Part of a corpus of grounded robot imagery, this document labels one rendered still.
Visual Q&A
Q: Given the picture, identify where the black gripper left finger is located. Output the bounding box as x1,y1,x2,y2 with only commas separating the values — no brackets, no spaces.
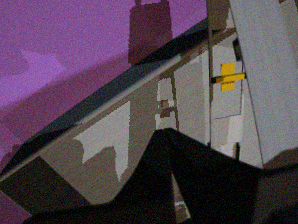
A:
21,129,177,224

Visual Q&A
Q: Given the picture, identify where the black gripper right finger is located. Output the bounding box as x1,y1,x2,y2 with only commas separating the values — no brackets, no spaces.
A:
163,127,298,224

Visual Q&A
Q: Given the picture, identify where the grey rectangular roasting tin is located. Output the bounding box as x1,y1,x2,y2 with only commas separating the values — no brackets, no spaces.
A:
0,18,263,216

